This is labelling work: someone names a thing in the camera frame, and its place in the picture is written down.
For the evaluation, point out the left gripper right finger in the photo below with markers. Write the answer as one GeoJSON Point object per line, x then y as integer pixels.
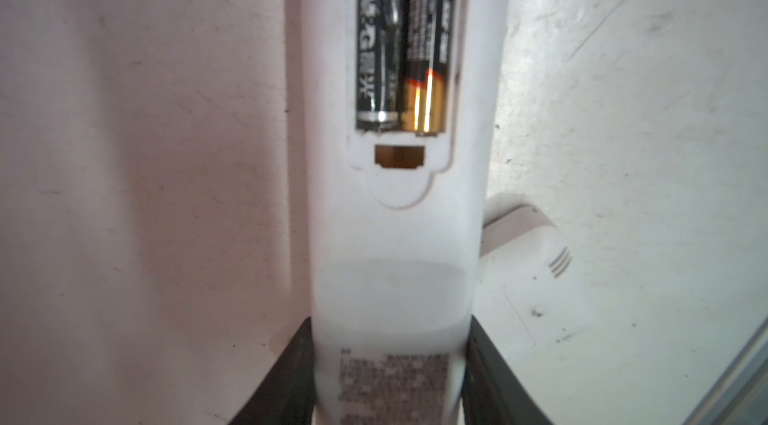
{"type": "Point", "coordinates": [491, 393]}

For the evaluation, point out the black gold AAA battery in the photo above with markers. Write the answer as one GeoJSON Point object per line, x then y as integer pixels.
{"type": "Point", "coordinates": [427, 65]}

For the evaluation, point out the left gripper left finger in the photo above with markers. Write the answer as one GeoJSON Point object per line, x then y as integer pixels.
{"type": "Point", "coordinates": [286, 395]}

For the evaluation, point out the black silver AAA battery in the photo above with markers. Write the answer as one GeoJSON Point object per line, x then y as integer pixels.
{"type": "Point", "coordinates": [379, 28]}

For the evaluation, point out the white battery cover plate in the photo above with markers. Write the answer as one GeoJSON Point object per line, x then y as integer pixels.
{"type": "Point", "coordinates": [528, 294]}

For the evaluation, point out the white remote control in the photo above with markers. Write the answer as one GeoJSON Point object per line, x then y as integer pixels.
{"type": "Point", "coordinates": [394, 224]}

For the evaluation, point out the aluminium front rail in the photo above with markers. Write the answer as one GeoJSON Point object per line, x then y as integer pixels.
{"type": "Point", "coordinates": [739, 396]}

